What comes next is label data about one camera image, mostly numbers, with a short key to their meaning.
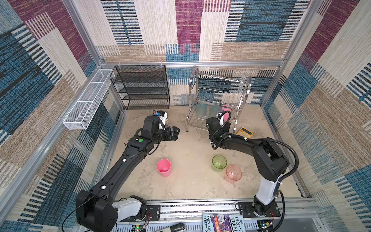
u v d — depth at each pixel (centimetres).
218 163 88
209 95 118
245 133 102
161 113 69
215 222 69
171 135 70
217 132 72
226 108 78
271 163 50
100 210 37
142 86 109
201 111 106
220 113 79
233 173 85
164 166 88
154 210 74
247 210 73
